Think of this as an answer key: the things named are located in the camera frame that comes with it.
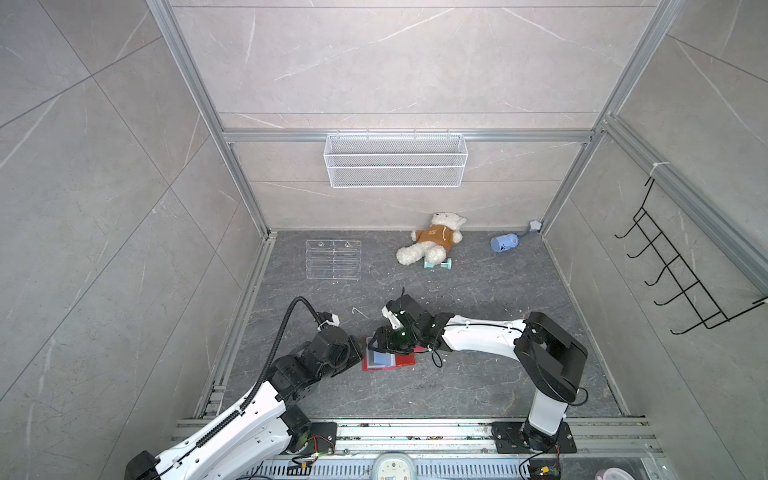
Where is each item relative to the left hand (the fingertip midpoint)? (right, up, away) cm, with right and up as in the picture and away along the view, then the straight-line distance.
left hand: (366, 339), depth 77 cm
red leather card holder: (+1, -8, +7) cm, 10 cm away
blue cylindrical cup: (+50, +27, +34) cm, 66 cm away
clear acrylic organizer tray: (-14, +21, +27) cm, 37 cm away
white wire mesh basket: (+8, +55, +24) cm, 60 cm away
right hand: (+2, -4, +7) cm, 8 cm away
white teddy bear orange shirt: (+22, +27, +29) cm, 45 cm away
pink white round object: (+58, -28, -10) cm, 65 cm away
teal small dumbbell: (+26, +19, +30) cm, 44 cm away
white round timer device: (+7, -27, -9) cm, 29 cm away
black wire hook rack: (+73, +18, -8) cm, 76 cm away
